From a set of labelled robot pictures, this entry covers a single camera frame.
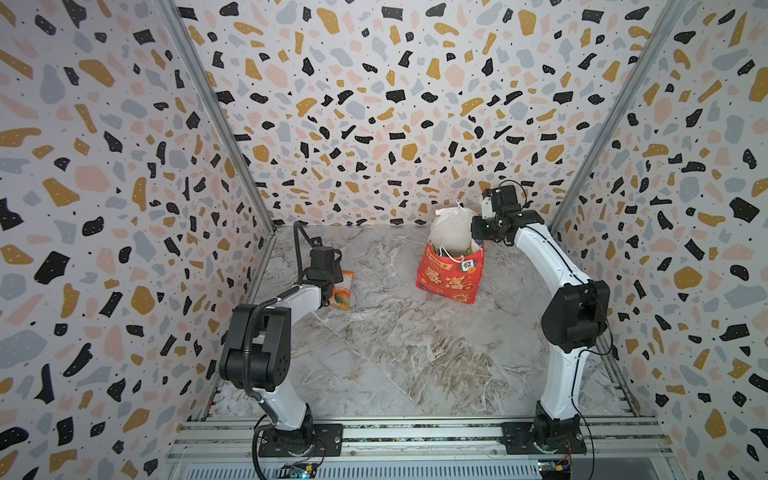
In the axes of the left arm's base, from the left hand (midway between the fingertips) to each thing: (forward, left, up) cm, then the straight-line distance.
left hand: (327, 261), depth 95 cm
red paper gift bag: (-10, -39, +3) cm, 40 cm away
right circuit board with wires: (-55, -59, -12) cm, 81 cm away
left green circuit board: (-54, +2, -11) cm, 55 cm away
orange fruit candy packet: (-7, -4, -9) cm, 12 cm away
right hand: (+7, -46, +11) cm, 47 cm away
